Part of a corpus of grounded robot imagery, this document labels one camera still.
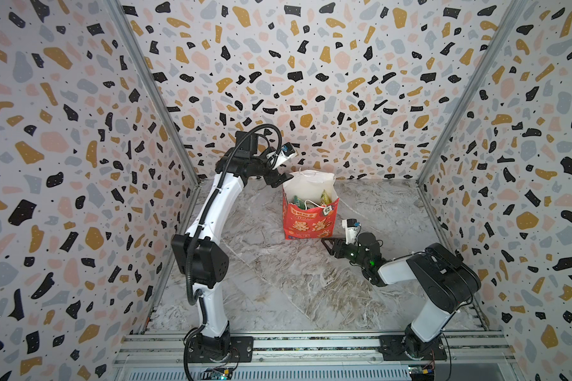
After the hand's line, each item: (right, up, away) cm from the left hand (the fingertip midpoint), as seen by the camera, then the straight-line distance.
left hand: (288, 164), depth 82 cm
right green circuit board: (+41, -65, -11) cm, 77 cm away
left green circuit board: (-20, -64, -12) cm, 68 cm away
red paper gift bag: (+9, -14, +18) cm, 24 cm away
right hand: (+14, -28, +8) cm, 32 cm away
